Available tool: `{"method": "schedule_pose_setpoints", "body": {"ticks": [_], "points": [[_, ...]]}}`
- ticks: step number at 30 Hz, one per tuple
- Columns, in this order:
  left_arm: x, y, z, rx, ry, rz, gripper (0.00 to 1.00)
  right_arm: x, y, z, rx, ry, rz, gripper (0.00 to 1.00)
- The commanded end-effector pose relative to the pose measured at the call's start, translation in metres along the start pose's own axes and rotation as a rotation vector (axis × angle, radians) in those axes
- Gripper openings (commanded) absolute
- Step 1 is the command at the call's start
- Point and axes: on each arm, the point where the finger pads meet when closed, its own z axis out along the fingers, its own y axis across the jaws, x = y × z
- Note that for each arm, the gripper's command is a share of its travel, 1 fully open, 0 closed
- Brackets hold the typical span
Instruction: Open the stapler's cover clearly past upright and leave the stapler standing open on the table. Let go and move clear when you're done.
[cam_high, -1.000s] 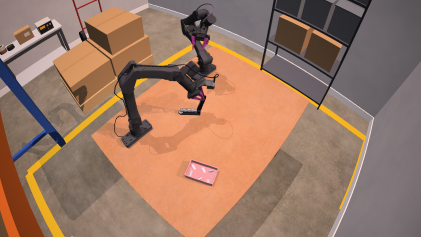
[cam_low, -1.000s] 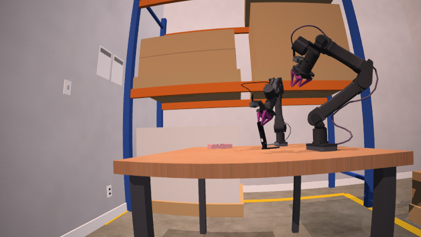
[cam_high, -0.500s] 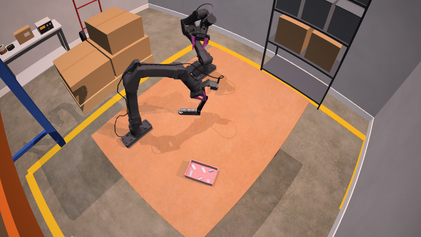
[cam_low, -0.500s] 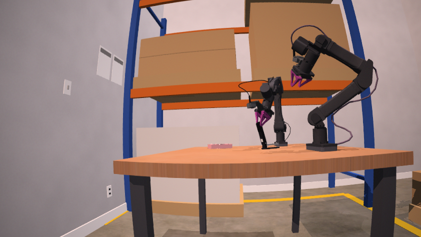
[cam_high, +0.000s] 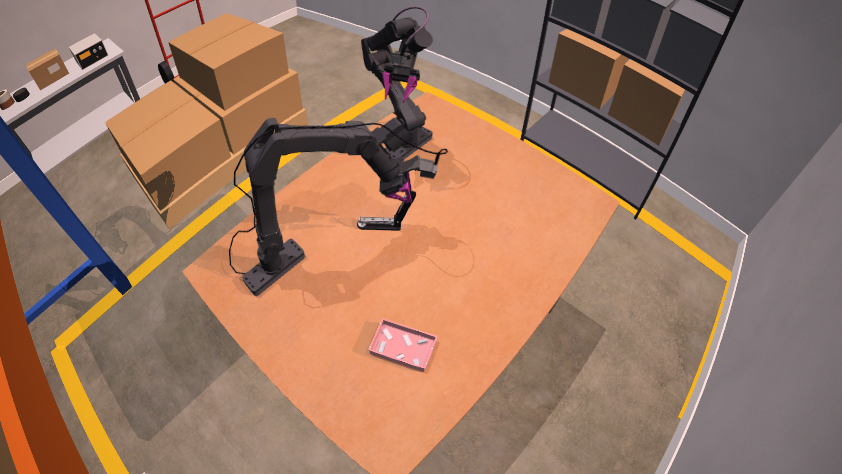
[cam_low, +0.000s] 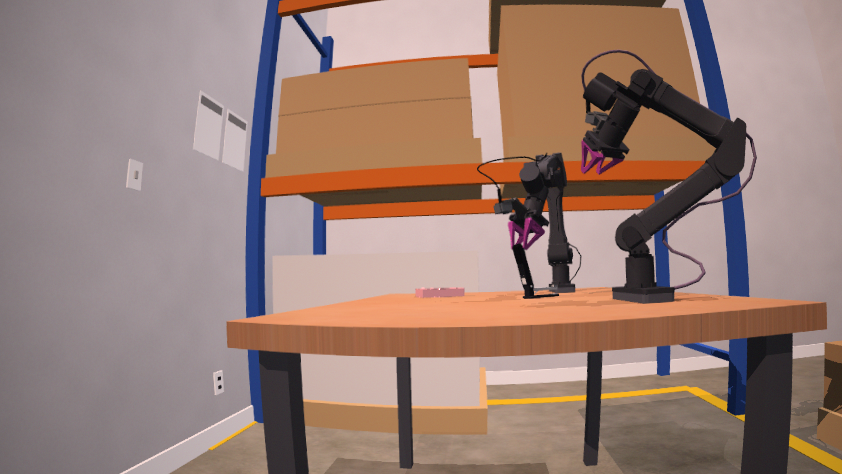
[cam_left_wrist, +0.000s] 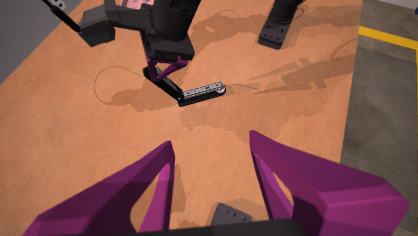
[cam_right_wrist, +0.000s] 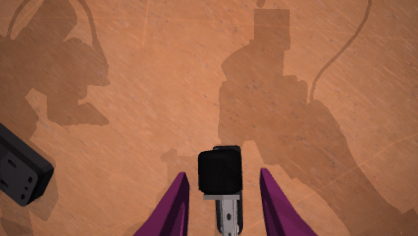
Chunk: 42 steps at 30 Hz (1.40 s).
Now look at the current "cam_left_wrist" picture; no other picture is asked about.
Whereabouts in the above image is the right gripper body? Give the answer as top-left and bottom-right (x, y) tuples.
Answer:
(80, 0), (198, 63)

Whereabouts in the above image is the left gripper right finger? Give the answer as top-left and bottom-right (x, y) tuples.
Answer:
(249, 130), (409, 236)

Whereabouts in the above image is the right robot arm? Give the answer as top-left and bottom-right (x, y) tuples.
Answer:
(77, 0), (301, 48)

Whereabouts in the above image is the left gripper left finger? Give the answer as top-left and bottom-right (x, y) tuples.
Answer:
(22, 140), (175, 236)

